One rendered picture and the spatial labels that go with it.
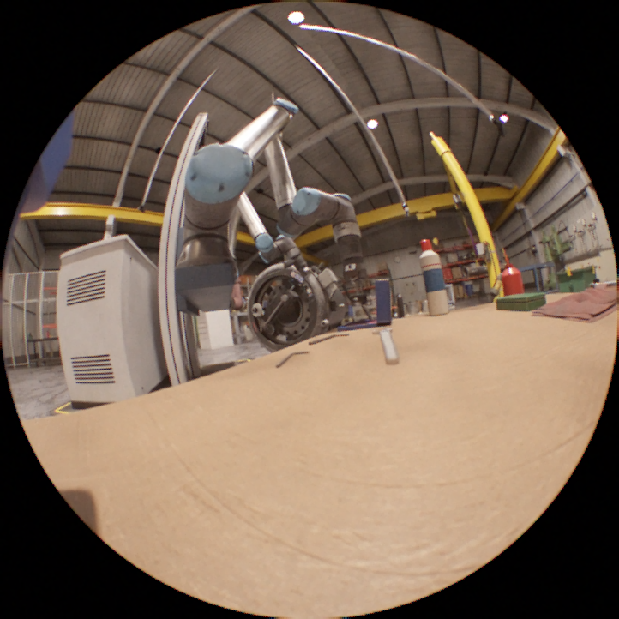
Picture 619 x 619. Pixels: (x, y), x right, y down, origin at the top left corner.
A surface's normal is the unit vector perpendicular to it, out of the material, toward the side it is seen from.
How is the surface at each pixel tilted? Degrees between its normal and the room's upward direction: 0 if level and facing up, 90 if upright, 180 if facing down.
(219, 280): 90
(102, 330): 90
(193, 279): 90
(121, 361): 90
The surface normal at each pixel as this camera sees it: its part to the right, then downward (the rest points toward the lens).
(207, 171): 0.54, -0.03
